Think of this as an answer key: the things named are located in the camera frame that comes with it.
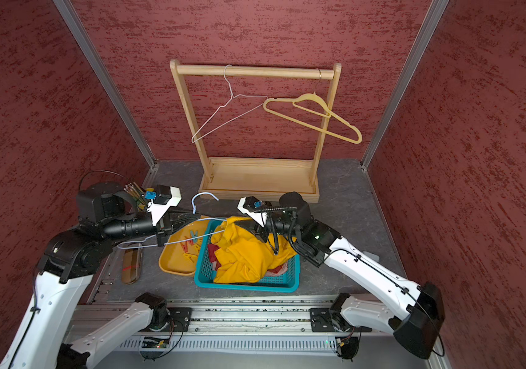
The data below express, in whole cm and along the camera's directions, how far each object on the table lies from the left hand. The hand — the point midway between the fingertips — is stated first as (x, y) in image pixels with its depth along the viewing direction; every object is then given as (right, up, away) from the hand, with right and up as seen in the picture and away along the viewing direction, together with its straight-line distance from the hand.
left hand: (195, 219), depth 57 cm
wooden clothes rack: (+13, +11, +58) cm, 60 cm away
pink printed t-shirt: (+22, -23, +23) cm, 39 cm away
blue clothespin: (-2, -7, +7) cm, 10 cm away
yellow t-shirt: (+10, -14, +16) cm, 24 cm away
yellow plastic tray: (-16, -19, +31) cm, 40 cm away
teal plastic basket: (+24, -26, +27) cm, 45 cm away
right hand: (+10, -2, +10) cm, 14 cm away
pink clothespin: (-16, -17, +35) cm, 42 cm away
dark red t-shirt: (-2, -15, +23) cm, 27 cm away
